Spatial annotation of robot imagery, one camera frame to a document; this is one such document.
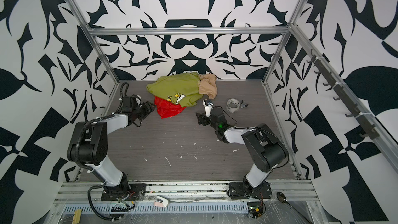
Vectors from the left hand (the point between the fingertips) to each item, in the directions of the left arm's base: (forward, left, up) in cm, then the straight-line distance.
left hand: (154, 104), depth 96 cm
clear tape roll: (+4, -51, -9) cm, 52 cm away
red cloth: (+1, -7, -6) cm, 9 cm away
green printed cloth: (+17, -15, -4) cm, 23 cm away
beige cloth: (+18, -34, -4) cm, 39 cm away
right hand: (-6, -30, +2) cm, 31 cm away
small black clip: (+3, -57, -7) cm, 58 cm away
